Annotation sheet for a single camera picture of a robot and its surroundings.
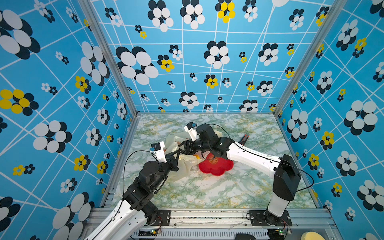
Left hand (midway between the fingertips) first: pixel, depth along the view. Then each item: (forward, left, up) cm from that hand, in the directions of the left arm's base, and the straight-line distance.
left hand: (181, 151), depth 69 cm
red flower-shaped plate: (+5, -20, -26) cm, 33 cm away
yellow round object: (-30, -60, -23) cm, 71 cm away
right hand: (+6, 0, -4) cm, 7 cm away
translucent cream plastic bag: (-1, -2, -11) cm, 11 cm away
